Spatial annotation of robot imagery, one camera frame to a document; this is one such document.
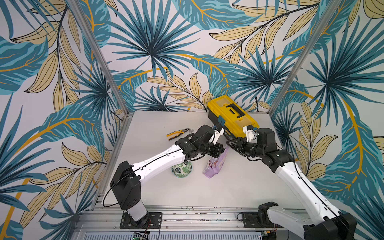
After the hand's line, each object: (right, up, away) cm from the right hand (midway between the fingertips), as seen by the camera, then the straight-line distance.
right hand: (220, 148), depth 73 cm
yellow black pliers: (-24, +7, +32) cm, 40 cm away
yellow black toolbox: (+8, +20, +25) cm, 33 cm away
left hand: (+1, -2, +1) cm, 2 cm away
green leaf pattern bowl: (-20, -15, +17) cm, 30 cm away
